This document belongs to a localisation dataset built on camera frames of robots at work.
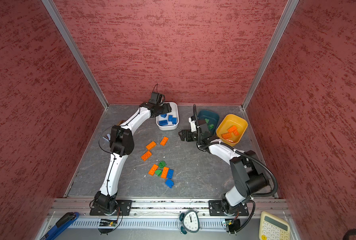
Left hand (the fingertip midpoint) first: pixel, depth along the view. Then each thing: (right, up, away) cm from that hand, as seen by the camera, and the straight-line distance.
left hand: (167, 110), depth 105 cm
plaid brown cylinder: (-34, -8, +2) cm, 35 cm away
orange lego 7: (+1, -38, -20) cm, 43 cm away
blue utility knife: (-45, -55, -38) cm, 81 cm away
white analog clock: (+14, -54, -38) cm, 67 cm away
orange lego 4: (-11, -29, -13) cm, 34 cm away
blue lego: (+4, -38, -21) cm, 44 cm away
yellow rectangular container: (+45, -8, +3) cm, 46 cm away
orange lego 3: (-10, -24, -10) cm, 27 cm away
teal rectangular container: (+34, -6, +6) cm, 35 cm away
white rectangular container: (+1, -8, +5) cm, 9 cm away
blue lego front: (+4, -43, -22) cm, 48 cm away
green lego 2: (-3, -37, -21) cm, 43 cm away
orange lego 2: (+48, -13, -2) cm, 50 cm away
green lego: (-1, -33, -18) cm, 38 cm away
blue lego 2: (+5, -7, +2) cm, 9 cm away
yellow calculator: (+54, -57, -37) cm, 87 cm away
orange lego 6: (-7, -37, -19) cm, 42 cm away
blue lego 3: (-4, -4, +7) cm, 8 cm away
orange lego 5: (-2, -21, -5) cm, 22 cm away
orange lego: (+41, -18, -5) cm, 45 cm away
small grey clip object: (-40, -19, -5) cm, 45 cm away
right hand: (+12, -16, -15) cm, 25 cm away
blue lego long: (-3, -9, +2) cm, 10 cm away
